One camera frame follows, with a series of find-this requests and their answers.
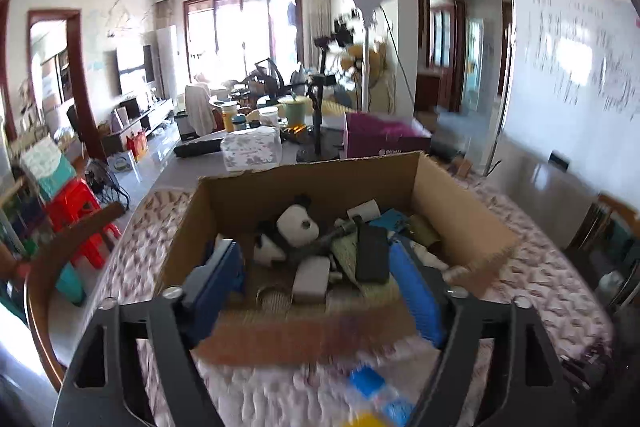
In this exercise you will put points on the black whiteboard eraser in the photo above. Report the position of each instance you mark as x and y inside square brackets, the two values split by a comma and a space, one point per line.
[559, 161]

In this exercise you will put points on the teal box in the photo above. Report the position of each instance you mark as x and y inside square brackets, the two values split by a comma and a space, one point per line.
[47, 167]

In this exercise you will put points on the white lidded container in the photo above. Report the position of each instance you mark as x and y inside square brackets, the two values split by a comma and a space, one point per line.
[268, 117]

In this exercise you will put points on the wooden door frame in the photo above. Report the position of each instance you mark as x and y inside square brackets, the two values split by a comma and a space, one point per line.
[75, 82]

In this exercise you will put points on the white cloth draped chair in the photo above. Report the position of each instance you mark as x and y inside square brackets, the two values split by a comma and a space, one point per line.
[200, 109]

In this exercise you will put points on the yellow bladed standing fan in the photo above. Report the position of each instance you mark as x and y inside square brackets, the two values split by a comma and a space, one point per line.
[350, 59]

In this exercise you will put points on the wooden chair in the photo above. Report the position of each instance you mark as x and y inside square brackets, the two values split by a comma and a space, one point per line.
[55, 257]
[612, 207]

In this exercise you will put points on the flat screen television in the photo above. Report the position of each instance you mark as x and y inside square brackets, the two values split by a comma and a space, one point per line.
[132, 72]

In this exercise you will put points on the floral tissue box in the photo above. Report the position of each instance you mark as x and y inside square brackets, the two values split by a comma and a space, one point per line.
[250, 149]

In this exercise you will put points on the black oblong case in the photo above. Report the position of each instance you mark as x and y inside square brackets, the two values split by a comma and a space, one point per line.
[197, 148]

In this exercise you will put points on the blue capped spray bottle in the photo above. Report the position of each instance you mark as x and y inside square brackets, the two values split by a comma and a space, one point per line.
[367, 382]

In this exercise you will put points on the white power adapter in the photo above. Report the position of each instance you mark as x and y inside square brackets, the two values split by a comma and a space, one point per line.
[310, 282]

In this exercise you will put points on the green ceramic jar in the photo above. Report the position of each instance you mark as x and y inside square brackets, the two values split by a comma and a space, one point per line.
[295, 109]

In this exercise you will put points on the blue case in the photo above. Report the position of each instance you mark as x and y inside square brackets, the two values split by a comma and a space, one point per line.
[390, 222]

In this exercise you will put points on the printed cardboard box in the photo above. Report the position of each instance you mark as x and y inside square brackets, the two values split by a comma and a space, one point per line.
[320, 187]

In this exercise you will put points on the white standing air conditioner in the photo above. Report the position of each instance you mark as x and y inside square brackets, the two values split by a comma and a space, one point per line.
[166, 62]

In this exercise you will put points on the black desk stand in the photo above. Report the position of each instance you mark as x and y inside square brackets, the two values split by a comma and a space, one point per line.
[316, 127]

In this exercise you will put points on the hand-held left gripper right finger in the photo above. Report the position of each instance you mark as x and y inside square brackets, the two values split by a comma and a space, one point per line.
[415, 297]

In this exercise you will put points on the glass balcony door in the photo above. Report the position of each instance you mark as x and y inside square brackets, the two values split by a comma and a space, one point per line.
[240, 42]

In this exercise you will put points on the purple box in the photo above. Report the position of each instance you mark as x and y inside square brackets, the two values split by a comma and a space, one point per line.
[385, 137]

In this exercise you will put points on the black floor fan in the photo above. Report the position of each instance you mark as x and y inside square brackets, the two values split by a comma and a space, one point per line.
[102, 182]

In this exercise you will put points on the wooden glazed door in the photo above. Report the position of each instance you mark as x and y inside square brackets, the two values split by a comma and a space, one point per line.
[445, 52]

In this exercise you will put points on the red plastic stool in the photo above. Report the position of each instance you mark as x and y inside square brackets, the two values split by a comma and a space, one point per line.
[75, 202]

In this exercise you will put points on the green and yellow packet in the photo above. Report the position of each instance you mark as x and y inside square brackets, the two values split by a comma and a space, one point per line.
[345, 254]

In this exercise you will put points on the small cardboard box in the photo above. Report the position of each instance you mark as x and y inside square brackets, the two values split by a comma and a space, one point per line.
[462, 167]

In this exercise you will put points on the panda plush toy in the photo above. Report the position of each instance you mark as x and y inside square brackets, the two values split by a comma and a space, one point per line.
[295, 227]

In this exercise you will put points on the whiteboard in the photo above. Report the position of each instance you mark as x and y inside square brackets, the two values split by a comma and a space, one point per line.
[575, 57]

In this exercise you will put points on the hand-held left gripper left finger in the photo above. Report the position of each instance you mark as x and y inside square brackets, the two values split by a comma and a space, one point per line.
[220, 292]

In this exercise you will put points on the yellow lidded cup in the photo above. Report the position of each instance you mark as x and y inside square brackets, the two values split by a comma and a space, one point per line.
[228, 117]

